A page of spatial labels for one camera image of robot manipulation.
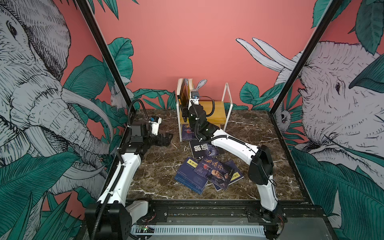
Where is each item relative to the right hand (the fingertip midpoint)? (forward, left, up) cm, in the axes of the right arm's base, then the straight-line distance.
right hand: (185, 97), depth 75 cm
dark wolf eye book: (-10, -8, -35) cm, 37 cm away
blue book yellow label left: (-28, 0, -36) cm, 46 cm away
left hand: (-11, +11, -14) cm, 21 cm away
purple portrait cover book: (-26, -19, -35) cm, 47 cm away
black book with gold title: (+1, +1, -2) cm, 3 cm away
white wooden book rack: (+15, -23, -24) cm, 36 cm away
